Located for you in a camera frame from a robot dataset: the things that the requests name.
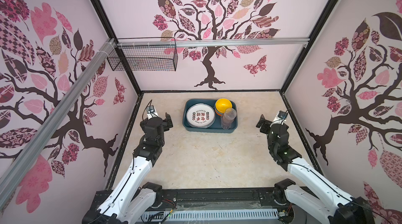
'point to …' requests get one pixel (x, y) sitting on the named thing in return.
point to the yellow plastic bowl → (222, 104)
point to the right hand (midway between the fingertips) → (271, 117)
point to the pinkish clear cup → (223, 118)
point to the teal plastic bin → (216, 126)
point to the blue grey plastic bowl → (219, 112)
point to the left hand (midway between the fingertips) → (158, 117)
